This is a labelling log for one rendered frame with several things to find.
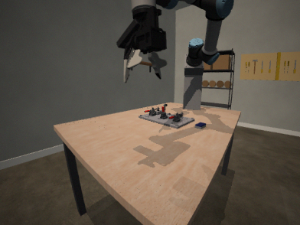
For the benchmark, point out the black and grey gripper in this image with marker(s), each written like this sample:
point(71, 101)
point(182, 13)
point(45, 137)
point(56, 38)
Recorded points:
point(153, 39)

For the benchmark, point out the toggle clamp with red handle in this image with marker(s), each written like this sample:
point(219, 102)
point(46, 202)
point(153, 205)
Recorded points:
point(163, 115)
point(176, 117)

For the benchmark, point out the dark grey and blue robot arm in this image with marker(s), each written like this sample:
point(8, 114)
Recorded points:
point(216, 11)

